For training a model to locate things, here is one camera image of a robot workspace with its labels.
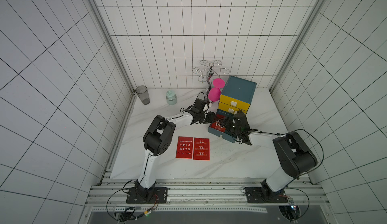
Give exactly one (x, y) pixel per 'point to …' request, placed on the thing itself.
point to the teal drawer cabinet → (237, 94)
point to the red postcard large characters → (217, 125)
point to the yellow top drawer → (234, 102)
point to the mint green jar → (171, 98)
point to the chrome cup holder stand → (210, 68)
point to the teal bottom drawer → (227, 135)
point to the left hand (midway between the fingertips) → (214, 121)
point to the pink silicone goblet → (214, 92)
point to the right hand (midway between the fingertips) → (223, 119)
